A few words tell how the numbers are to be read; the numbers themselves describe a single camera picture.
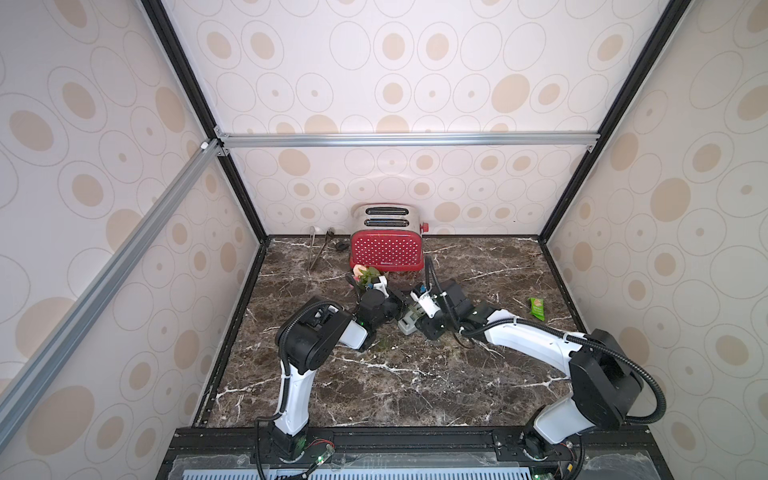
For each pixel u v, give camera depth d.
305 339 0.53
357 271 1.01
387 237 0.98
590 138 0.90
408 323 0.91
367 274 1.00
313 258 1.13
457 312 0.66
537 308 0.98
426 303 0.78
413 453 0.73
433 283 0.72
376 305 0.76
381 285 0.90
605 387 0.44
